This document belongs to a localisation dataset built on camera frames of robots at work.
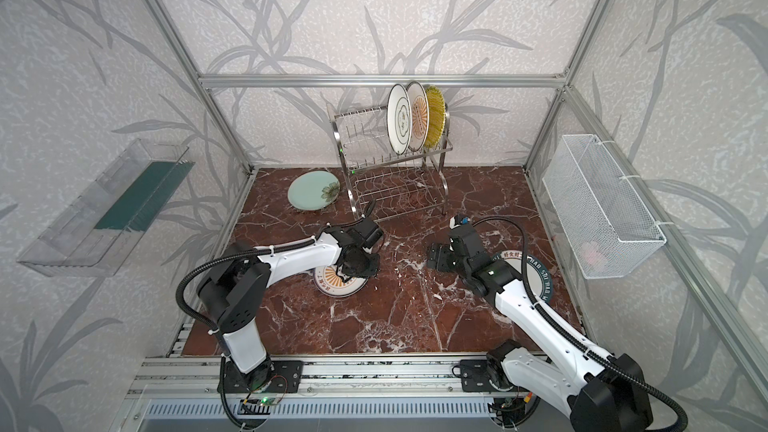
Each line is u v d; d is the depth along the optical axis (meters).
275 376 0.72
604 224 0.63
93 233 0.64
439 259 0.71
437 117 0.82
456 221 0.73
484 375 0.74
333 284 0.89
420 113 0.84
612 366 0.39
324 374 0.75
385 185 1.12
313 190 1.13
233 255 0.48
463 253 0.61
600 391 0.38
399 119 0.88
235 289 0.47
